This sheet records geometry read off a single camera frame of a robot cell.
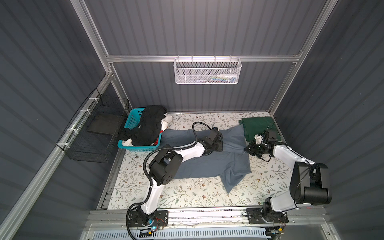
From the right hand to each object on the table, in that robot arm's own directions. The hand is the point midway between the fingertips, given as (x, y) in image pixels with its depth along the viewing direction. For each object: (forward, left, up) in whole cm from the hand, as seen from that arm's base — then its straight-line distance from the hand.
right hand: (247, 149), depth 92 cm
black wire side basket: (+1, +90, +15) cm, 92 cm away
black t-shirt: (+10, +64, +5) cm, 65 cm away
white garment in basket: (+19, +52, +7) cm, 56 cm away
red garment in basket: (+4, +57, +3) cm, 57 cm away
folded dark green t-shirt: (+22, -10, -5) cm, 25 cm away
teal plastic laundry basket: (+27, +79, 0) cm, 83 cm away
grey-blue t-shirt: (-9, +11, -4) cm, 15 cm away
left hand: (+4, +15, 0) cm, 16 cm away
